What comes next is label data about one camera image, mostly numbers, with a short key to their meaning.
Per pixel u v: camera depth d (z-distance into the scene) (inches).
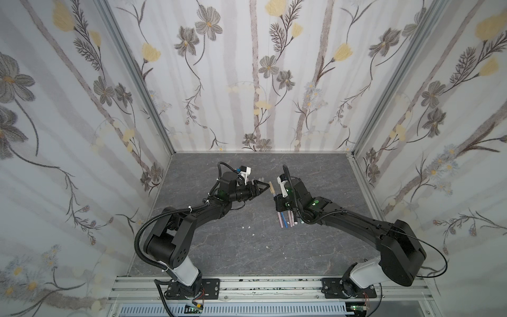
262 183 31.7
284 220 36.0
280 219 36.4
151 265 18.5
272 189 33.9
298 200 25.1
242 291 29.6
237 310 27.7
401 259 16.8
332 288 28.9
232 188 27.2
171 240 18.1
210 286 29.7
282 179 29.7
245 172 32.2
